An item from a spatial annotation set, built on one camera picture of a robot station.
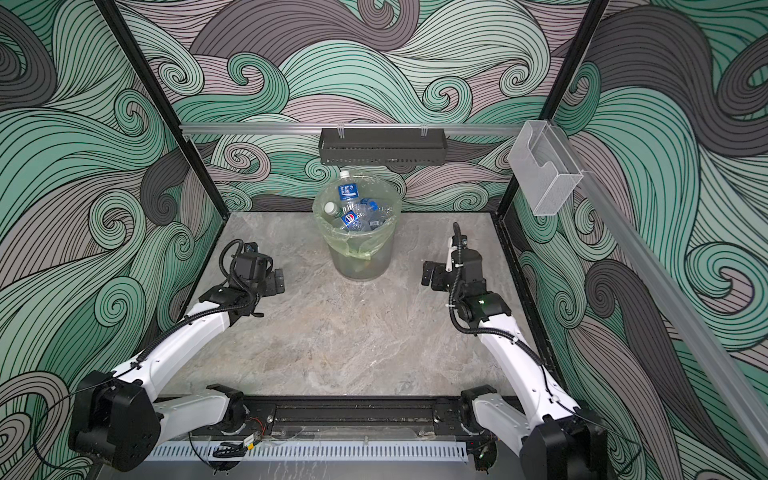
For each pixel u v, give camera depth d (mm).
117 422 385
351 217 838
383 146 950
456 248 685
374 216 877
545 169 773
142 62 795
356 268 950
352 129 925
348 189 895
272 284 771
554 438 372
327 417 740
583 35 744
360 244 813
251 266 634
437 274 714
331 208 903
